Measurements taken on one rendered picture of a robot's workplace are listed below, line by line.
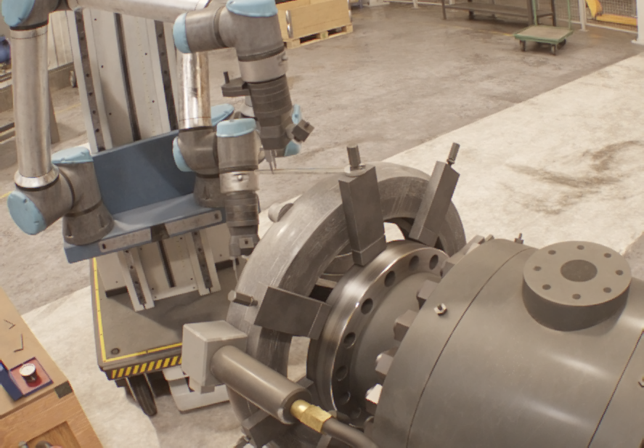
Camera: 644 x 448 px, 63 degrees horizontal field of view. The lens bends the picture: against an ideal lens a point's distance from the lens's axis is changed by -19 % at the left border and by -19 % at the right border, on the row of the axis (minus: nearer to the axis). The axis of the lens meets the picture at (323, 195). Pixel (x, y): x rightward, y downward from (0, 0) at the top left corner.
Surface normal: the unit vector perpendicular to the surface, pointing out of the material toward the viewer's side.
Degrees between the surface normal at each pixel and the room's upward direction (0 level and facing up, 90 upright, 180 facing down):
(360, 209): 90
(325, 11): 90
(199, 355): 67
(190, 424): 0
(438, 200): 90
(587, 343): 22
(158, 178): 90
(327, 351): 62
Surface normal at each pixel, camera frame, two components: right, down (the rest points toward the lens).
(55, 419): 0.69, 0.22
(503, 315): -0.37, -0.71
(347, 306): -0.53, -0.49
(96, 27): 0.35, 0.34
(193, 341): -0.70, -0.01
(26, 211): -0.38, 0.49
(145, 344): -0.12, -0.91
